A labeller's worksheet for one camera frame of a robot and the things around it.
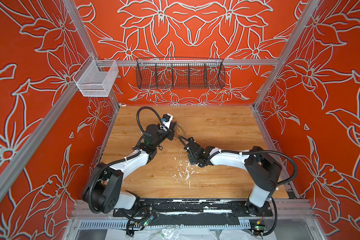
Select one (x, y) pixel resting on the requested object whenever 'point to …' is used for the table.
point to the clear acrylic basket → (96, 78)
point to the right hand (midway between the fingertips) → (190, 155)
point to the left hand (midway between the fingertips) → (174, 121)
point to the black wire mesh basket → (180, 73)
